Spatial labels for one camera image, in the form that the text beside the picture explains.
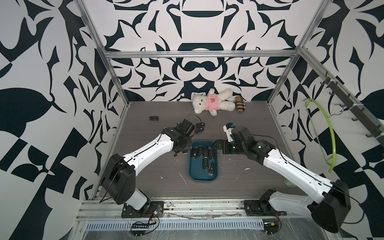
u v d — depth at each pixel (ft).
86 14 2.46
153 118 3.55
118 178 1.38
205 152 3.07
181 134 1.96
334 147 2.10
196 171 2.80
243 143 1.92
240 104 3.79
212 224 2.34
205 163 2.90
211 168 2.84
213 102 3.64
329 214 1.27
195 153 3.00
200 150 3.07
